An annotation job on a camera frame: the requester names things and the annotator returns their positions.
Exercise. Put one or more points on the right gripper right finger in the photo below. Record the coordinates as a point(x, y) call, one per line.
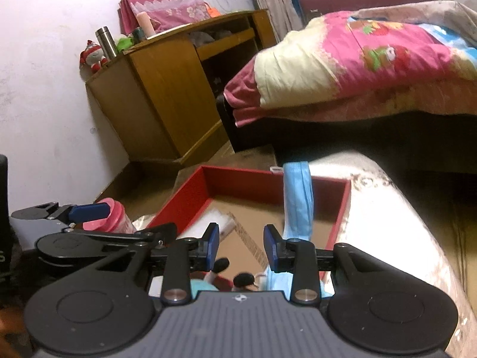
point(293, 268)

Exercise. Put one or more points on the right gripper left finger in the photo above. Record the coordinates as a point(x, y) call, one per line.
point(183, 256)

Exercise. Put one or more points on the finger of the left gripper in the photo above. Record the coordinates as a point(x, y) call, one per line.
point(88, 212)

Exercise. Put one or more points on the blue face mask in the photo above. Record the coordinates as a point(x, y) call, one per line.
point(298, 201)

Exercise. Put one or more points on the white sponge block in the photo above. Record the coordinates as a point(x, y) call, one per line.
point(226, 223)

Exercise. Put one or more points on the pink lid cup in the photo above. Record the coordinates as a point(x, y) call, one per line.
point(116, 222)

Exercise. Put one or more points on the red storage box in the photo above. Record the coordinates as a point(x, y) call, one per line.
point(253, 199)

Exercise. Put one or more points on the wooden cabinet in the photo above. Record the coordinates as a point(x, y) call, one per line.
point(160, 96)

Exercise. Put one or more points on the red santa plush doll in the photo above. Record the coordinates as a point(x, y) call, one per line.
point(93, 56)

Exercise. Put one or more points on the green toy on cabinet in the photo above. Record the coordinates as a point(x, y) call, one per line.
point(124, 42)

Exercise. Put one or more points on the steel thermos bottle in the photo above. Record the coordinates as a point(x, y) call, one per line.
point(107, 43)

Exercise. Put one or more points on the pink cartoon quilt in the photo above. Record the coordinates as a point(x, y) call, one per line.
point(347, 66)

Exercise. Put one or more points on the pink cylinder bottle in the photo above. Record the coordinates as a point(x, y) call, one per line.
point(145, 23)

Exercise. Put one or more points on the pink cloth covered box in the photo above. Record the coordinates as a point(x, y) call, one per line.
point(164, 14)

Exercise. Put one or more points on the light patterned bed sheet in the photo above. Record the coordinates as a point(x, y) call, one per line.
point(450, 22)

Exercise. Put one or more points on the dark bed frame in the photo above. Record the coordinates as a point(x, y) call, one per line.
point(409, 140)

